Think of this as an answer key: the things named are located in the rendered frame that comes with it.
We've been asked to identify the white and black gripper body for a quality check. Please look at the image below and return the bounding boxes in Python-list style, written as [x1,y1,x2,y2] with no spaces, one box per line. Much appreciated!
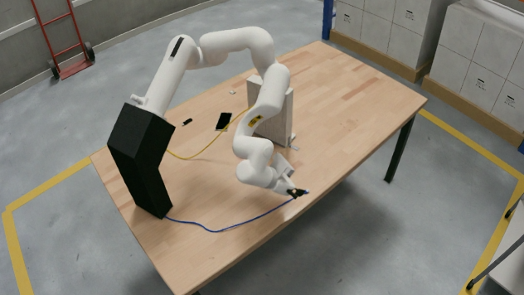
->
[270,173,295,196]

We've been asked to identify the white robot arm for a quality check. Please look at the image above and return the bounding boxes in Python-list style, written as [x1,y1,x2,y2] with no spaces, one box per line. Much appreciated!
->
[130,27,295,189]

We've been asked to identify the black smartphone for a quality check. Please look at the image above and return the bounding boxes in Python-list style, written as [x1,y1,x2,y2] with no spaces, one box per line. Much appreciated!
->
[215,112,233,132]

